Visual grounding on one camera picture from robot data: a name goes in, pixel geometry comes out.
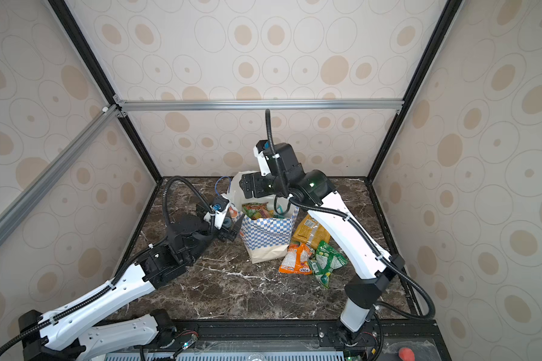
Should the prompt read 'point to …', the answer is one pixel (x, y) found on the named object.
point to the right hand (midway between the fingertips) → (262, 177)
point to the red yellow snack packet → (256, 210)
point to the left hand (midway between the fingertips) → (236, 205)
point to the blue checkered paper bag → (267, 228)
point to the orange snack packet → (296, 259)
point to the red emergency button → (406, 354)
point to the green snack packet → (325, 261)
